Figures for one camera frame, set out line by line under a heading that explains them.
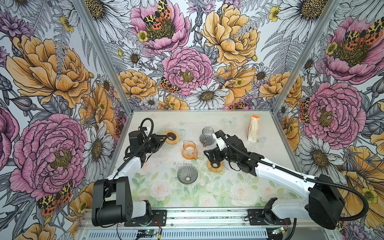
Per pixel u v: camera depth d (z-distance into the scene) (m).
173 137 0.89
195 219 0.76
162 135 0.87
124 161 0.57
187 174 0.85
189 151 0.97
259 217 0.74
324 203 0.40
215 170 0.89
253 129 1.00
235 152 0.52
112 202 0.43
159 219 0.74
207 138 0.97
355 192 0.39
